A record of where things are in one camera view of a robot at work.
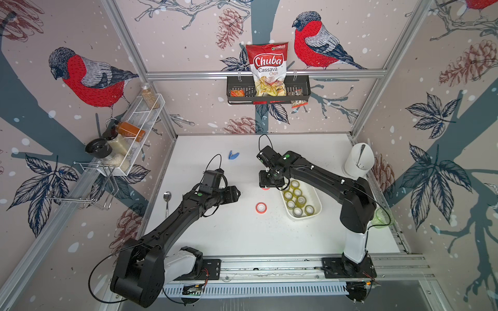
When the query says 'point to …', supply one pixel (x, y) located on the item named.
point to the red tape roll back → (266, 188)
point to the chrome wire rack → (87, 184)
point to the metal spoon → (167, 196)
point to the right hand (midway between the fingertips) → (262, 183)
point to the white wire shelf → (148, 107)
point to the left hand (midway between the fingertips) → (238, 190)
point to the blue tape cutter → (232, 157)
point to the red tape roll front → (260, 207)
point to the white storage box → (312, 198)
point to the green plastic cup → (380, 217)
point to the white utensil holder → (360, 160)
